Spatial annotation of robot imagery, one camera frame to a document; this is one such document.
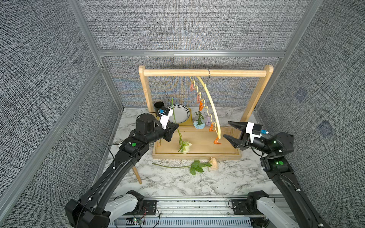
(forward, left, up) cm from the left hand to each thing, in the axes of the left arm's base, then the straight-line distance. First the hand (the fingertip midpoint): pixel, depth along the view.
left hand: (180, 124), depth 68 cm
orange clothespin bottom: (-8, -17, -3) cm, 19 cm away
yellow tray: (+25, -8, -31) cm, 41 cm away
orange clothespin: (+10, -11, +2) cm, 15 cm away
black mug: (+37, +16, -23) cm, 46 cm away
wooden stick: (-13, +26, -32) cm, 43 cm away
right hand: (-8, -20, +8) cm, 23 cm away
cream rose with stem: (-1, -3, -20) cm, 20 cm away
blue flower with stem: (+13, -13, -17) cm, 25 cm away
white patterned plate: (+35, -2, -31) cm, 47 cm away
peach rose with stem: (-9, -10, -30) cm, 33 cm away
